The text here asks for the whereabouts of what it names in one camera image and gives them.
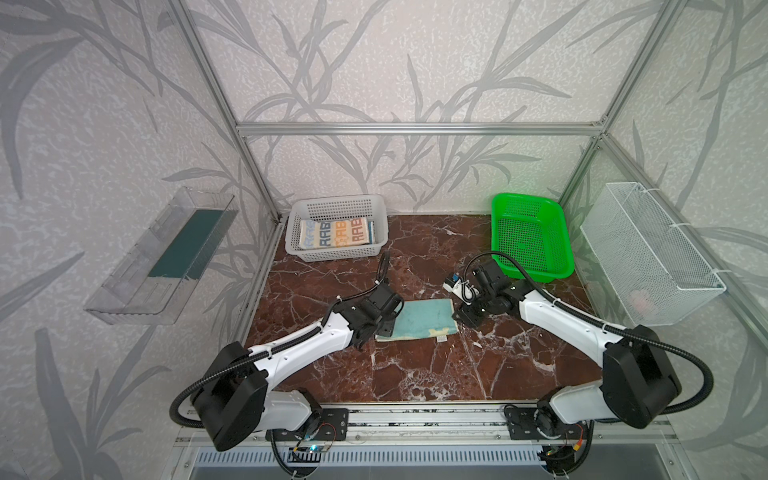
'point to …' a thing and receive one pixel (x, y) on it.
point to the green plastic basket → (535, 233)
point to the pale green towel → (424, 319)
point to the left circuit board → (306, 454)
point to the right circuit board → (559, 458)
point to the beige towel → (324, 233)
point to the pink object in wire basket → (640, 301)
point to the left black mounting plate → (326, 424)
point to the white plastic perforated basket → (371, 207)
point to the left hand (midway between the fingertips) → (387, 310)
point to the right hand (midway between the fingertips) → (459, 300)
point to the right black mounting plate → (542, 421)
